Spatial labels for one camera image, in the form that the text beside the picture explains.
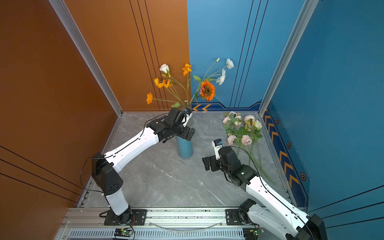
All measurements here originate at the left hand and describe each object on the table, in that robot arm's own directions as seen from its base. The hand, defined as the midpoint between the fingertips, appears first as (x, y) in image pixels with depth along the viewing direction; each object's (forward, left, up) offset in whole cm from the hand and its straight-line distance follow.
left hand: (188, 127), depth 82 cm
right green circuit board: (-45, -34, -22) cm, 61 cm away
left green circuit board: (-46, +30, -24) cm, 60 cm away
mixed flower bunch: (+12, -38, -20) cm, 45 cm away
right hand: (-15, -12, -7) cm, 20 cm away
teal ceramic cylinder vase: (-7, +2, -11) cm, 13 cm away
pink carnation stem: (+4, -38, -18) cm, 43 cm away
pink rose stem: (+4, -27, -17) cm, 33 cm away
